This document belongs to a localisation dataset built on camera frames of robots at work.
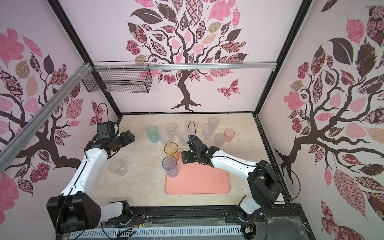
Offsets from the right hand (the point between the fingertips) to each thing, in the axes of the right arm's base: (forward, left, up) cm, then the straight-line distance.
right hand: (189, 153), depth 85 cm
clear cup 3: (+30, -1, -11) cm, 32 cm away
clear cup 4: (+24, -12, -8) cm, 28 cm away
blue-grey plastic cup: (-5, +11, -2) cm, 12 cm away
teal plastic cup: (+15, +24, -1) cm, 28 cm away
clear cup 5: (+27, -17, -2) cm, 32 cm away
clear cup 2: (+18, +5, -8) cm, 20 cm away
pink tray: (-11, -5, -10) cm, 16 cm away
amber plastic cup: (+5, +11, -1) cm, 12 cm away
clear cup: (+18, +17, -8) cm, 27 cm away
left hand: (+5, +34, +8) cm, 35 cm away
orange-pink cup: (+19, -28, -8) cm, 35 cm away
